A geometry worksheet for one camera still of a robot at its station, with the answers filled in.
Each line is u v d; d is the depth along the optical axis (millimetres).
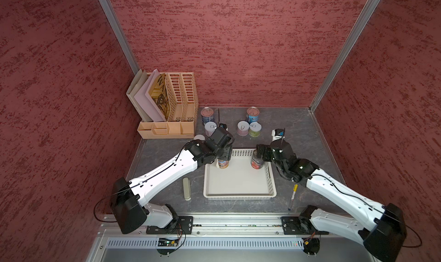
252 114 1041
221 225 757
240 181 868
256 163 870
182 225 741
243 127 1031
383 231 375
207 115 1057
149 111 945
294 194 829
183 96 1164
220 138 559
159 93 1003
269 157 697
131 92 868
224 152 682
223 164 798
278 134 686
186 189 813
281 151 565
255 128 1033
